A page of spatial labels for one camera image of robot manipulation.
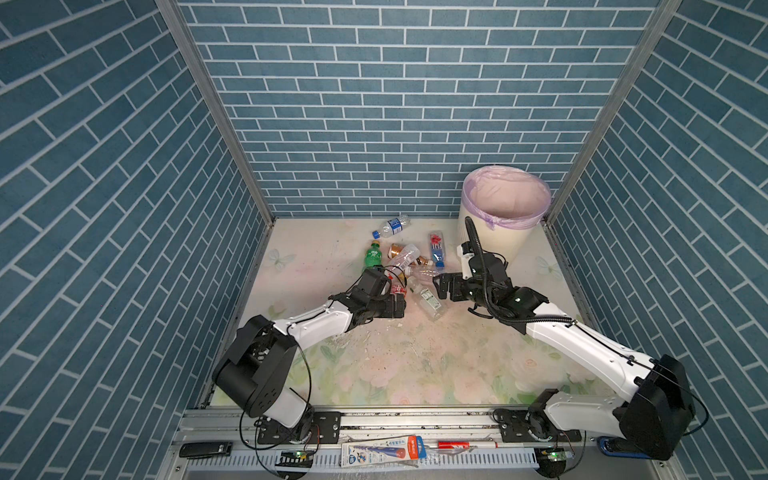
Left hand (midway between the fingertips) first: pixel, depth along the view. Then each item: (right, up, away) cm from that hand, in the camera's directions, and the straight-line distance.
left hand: (395, 304), depth 90 cm
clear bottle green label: (+9, +1, +1) cm, 10 cm away
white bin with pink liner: (+39, +33, +15) cm, 53 cm away
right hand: (+14, +10, -9) cm, 19 cm away
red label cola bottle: (+1, +4, +4) cm, 6 cm away
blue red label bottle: (+15, +16, +15) cm, 27 cm away
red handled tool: (+14, -30, -19) cm, 38 cm away
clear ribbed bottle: (+10, +9, +9) cm, 16 cm away
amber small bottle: (-1, +17, +14) cm, 22 cm away
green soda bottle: (-8, +14, +12) cm, 20 cm away
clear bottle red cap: (+4, +15, +9) cm, 18 cm away
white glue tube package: (-3, -30, -20) cm, 37 cm away
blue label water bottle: (-1, +25, +22) cm, 33 cm away
